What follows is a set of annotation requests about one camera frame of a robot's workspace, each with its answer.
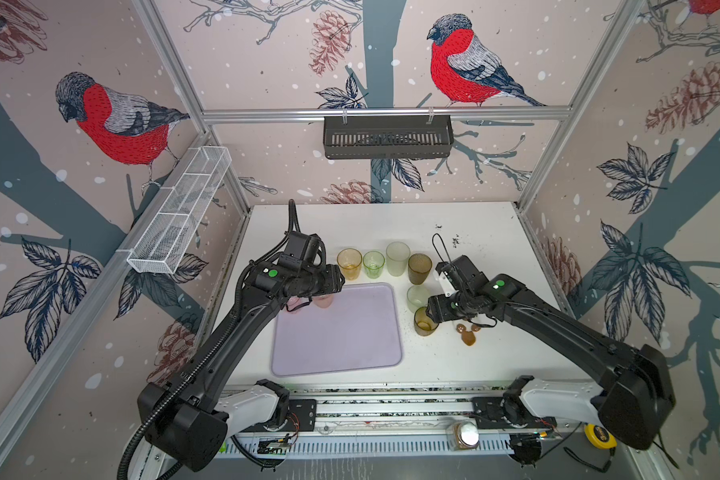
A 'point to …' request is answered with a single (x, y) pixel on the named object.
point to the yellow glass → (350, 259)
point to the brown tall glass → (419, 267)
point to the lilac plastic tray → (361, 329)
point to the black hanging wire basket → (388, 137)
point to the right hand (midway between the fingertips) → (433, 313)
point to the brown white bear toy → (468, 337)
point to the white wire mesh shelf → (156, 251)
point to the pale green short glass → (417, 296)
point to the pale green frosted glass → (397, 256)
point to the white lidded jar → (466, 436)
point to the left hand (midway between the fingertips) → (336, 280)
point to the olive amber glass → (423, 324)
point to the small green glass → (373, 264)
